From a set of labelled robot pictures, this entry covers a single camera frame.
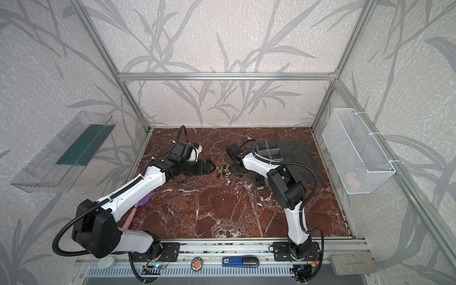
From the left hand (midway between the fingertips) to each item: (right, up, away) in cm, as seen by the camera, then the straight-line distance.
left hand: (209, 168), depth 82 cm
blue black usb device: (+15, -34, -14) cm, 40 cm away
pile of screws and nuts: (+5, -4, +16) cm, 17 cm away
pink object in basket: (+61, -3, -9) cm, 62 cm away
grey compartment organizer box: (+32, +8, +20) cm, 39 cm away
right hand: (+14, -2, +16) cm, 22 cm away
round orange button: (-3, -37, -11) cm, 39 cm away
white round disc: (-39, -36, -12) cm, 54 cm away
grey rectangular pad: (+58, -35, -14) cm, 69 cm away
